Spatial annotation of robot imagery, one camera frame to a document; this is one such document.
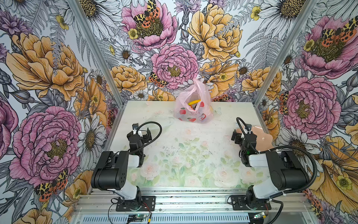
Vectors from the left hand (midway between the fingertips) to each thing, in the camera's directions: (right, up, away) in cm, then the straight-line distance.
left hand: (141, 132), depth 94 cm
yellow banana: (+36, +22, +19) cm, 46 cm away
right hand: (+66, -1, +1) cm, 66 cm away
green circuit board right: (+67, -39, -22) cm, 80 cm away
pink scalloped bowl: (+83, -6, +2) cm, 83 cm away
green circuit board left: (+4, -40, -23) cm, 46 cm away
